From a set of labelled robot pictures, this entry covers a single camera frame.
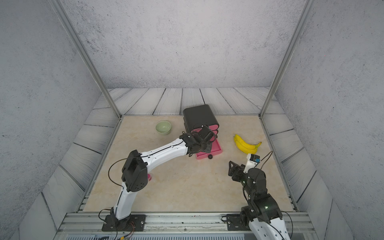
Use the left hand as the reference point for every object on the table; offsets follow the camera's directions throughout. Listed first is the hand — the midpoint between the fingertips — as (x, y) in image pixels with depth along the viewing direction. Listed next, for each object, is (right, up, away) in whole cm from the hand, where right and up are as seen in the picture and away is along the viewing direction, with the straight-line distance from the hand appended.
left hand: (211, 146), depth 87 cm
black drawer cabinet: (-8, +18, +13) cm, 24 cm away
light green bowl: (-33, +11, +24) cm, 42 cm away
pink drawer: (+3, -3, +6) cm, 7 cm away
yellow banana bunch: (+25, -2, +9) cm, 27 cm away
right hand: (+11, -7, -12) cm, 18 cm away
